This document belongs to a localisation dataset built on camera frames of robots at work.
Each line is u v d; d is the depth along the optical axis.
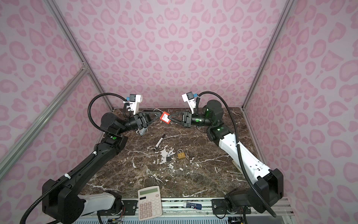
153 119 0.59
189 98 0.57
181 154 0.92
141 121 0.55
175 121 0.60
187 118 0.55
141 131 1.01
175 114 0.60
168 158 0.90
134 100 0.56
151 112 0.57
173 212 0.72
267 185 0.39
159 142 0.98
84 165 0.45
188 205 0.72
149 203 0.73
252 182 0.38
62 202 0.39
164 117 0.60
